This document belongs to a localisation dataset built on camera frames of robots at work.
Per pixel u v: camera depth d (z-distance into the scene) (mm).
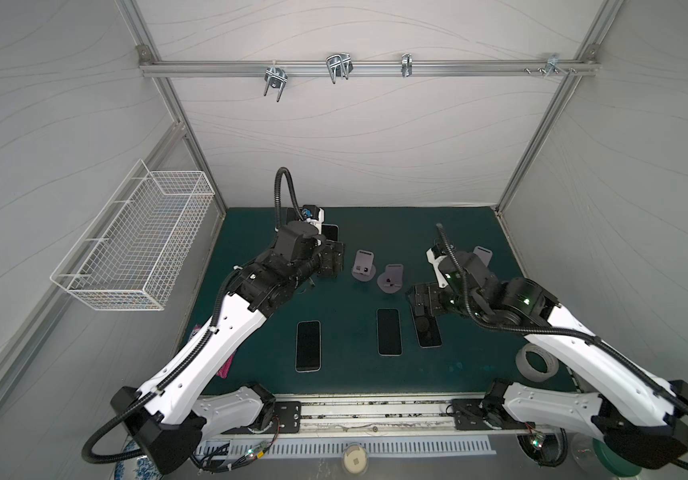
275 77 788
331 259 611
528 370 779
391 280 937
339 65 765
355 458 595
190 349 399
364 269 970
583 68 784
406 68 781
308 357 835
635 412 396
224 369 798
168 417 369
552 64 764
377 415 750
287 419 734
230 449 703
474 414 742
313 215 592
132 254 684
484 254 967
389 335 861
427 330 887
